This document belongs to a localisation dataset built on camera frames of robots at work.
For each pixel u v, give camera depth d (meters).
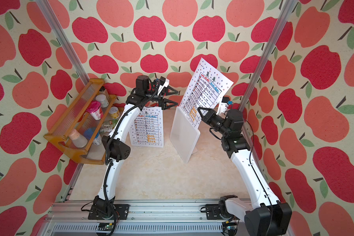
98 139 0.95
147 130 0.93
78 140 0.79
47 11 0.71
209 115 0.60
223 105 0.63
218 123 0.59
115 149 0.60
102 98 0.98
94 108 0.88
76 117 0.79
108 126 1.07
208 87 0.66
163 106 0.72
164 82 0.69
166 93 0.80
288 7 0.69
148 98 0.62
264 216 0.37
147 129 0.93
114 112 1.11
